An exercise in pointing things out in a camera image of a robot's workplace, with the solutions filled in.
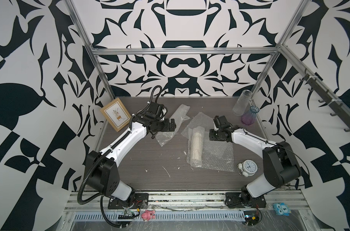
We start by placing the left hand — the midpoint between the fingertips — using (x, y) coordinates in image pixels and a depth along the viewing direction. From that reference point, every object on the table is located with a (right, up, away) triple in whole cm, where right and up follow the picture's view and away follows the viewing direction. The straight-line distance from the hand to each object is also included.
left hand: (167, 123), depth 84 cm
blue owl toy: (+57, -41, -13) cm, 71 cm away
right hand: (+28, -6, +9) cm, 30 cm away
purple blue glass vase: (+55, +3, +16) cm, 57 cm away
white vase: (+17, -16, +1) cm, 23 cm away
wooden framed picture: (-35, +5, +13) cm, 38 cm away
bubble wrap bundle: (+7, +4, +15) cm, 17 cm away
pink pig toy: (-8, -42, -15) cm, 45 cm away
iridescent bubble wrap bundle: (+30, -20, +5) cm, 36 cm away
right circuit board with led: (+42, -45, -13) cm, 63 cm away
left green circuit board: (-18, -42, -15) cm, 48 cm away
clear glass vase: (+52, +13, +20) cm, 57 cm away
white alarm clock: (+45, -24, -3) cm, 51 cm away
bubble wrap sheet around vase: (+23, +1, +22) cm, 31 cm away
